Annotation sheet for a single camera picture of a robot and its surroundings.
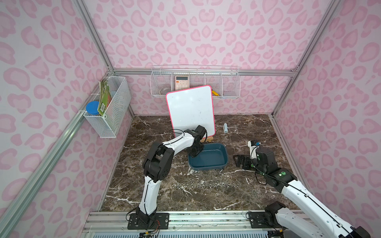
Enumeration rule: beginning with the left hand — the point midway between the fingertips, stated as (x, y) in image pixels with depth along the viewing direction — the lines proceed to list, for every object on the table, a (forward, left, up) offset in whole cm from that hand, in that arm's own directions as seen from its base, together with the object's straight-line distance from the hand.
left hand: (200, 149), depth 98 cm
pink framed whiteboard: (+12, +6, +25) cm, 29 cm away
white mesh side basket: (-4, +46, +29) cm, 54 cm away
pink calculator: (+32, +12, +29) cm, 45 cm away
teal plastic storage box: (-2, -10, -6) cm, 12 cm away
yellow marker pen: (+28, -10, +24) cm, 38 cm away
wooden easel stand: (+7, -7, +1) cm, 9 cm away
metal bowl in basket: (+25, +22, +27) cm, 43 cm away
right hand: (-12, -21, +13) cm, 28 cm away
